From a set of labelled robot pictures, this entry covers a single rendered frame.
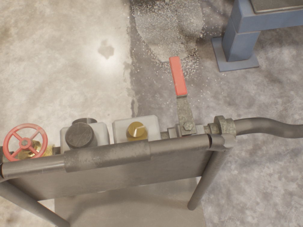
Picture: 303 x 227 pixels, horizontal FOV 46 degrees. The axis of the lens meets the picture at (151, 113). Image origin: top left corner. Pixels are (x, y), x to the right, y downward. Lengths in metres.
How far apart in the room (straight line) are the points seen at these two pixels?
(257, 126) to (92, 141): 0.30
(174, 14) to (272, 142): 0.58
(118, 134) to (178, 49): 0.70
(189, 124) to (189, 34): 0.73
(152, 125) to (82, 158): 0.18
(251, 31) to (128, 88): 0.43
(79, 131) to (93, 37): 0.77
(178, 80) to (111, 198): 0.52
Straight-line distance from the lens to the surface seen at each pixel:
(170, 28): 1.32
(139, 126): 0.59
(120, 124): 0.64
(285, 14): 1.13
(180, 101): 0.64
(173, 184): 1.07
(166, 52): 1.27
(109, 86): 1.20
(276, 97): 1.25
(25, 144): 0.61
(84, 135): 0.59
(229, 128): 0.66
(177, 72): 0.66
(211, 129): 0.65
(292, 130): 0.78
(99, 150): 0.50
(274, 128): 0.71
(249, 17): 1.09
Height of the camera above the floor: 1.04
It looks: 65 degrees down
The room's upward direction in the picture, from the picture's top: straight up
